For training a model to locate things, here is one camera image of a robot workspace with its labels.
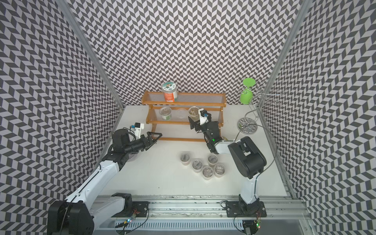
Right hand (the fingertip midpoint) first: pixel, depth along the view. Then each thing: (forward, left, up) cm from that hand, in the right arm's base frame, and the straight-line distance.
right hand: (195, 115), depth 90 cm
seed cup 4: (-32, -6, -12) cm, 34 cm away
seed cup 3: (-24, -10, -12) cm, 29 cm away
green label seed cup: (0, +18, +3) cm, 19 cm away
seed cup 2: (-27, -1, -12) cm, 30 cm away
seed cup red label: (-24, +6, -12) cm, 27 cm away
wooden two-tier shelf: (-2, +16, -3) cm, 17 cm away
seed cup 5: (-30, -13, -14) cm, 35 cm away
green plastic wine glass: (+11, -32, +7) cm, 35 cm away
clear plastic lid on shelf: (+2, +9, 0) cm, 9 cm away
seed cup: (0, +1, +2) cm, 2 cm away
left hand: (-18, +20, +2) cm, 27 cm away
